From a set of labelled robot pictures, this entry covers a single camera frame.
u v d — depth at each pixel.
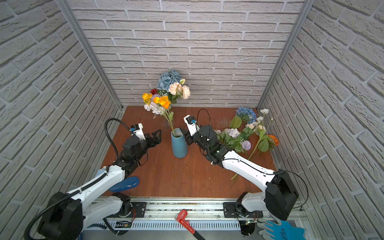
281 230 0.68
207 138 0.54
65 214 0.39
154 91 0.92
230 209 0.74
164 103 0.66
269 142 0.94
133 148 0.61
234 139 0.91
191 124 0.61
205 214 0.74
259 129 1.02
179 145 0.82
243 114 1.08
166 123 1.07
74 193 0.43
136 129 0.70
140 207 0.74
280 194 0.41
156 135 0.74
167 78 0.81
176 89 0.79
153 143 0.73
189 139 0.66
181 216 0.71
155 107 0.81
